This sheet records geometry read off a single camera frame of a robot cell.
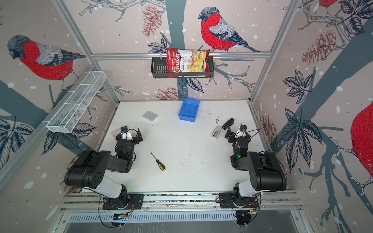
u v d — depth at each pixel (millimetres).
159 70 947
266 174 446
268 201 742
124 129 761
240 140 703
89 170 463
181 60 878
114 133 1003
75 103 777
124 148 685
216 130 1003
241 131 764
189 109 1163
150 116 1106
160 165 846
